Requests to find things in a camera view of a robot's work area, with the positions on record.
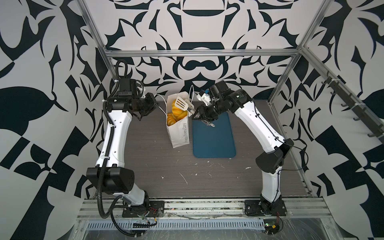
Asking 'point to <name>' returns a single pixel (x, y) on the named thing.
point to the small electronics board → (271, 227)
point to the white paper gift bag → (178, 132)
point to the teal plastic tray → (211, 142)
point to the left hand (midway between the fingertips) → (159, 100)
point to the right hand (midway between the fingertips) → (194, 117)
